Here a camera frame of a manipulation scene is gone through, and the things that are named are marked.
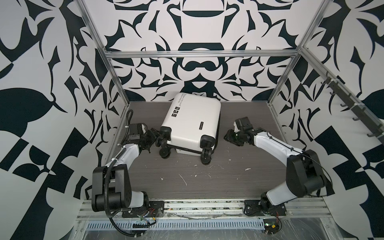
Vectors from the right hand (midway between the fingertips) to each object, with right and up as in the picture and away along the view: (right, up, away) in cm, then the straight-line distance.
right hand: (227, 136), depth 90 cm
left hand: (-41, +3, 0) cm, 41 cm away
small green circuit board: (+16, -40, -19) cm, 47 cm away
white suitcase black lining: (-22, +8, -8) cm, 24 cm away
